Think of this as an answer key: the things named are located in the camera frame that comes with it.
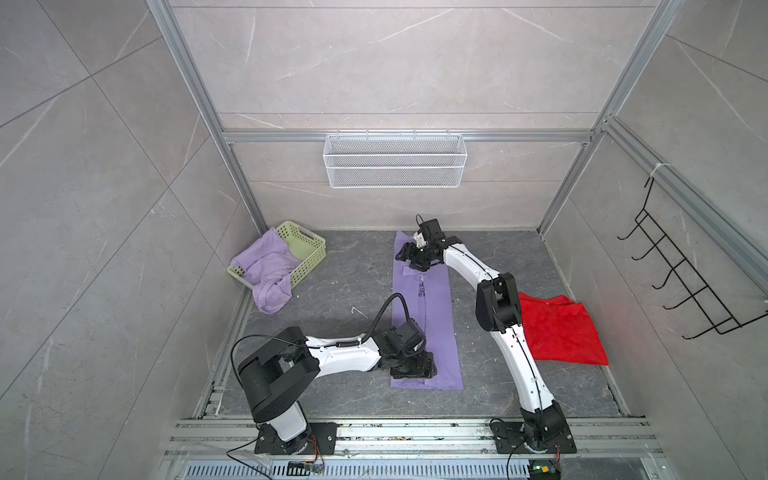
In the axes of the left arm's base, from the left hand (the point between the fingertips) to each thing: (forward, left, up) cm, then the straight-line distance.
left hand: (430, 368), depth 82 cm
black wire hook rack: (+3, -55, +30) cm, 63 cm away
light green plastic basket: (+49, +42, -3) cm, 65 cm away
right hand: (+41, +6, -1) cm, 41 cm away
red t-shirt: (+10, -42, -1) cm, 43 cm away
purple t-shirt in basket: (+39, +54, +1) cm, 67 cm away
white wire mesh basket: (+62, +7, +27) cm, 68 cm away
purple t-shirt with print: (+25, -2, -3) cm, 25 cm away
